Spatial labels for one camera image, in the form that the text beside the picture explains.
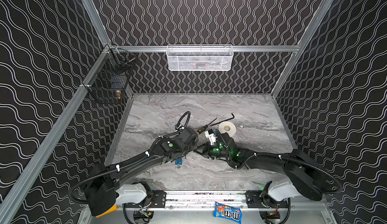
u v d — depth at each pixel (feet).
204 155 2.36
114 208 2.33
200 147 2.50
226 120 3.47
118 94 2.55
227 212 2.30
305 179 1.42
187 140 1.94
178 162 2.81
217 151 2.30
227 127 3.31
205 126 3.30
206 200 2.49
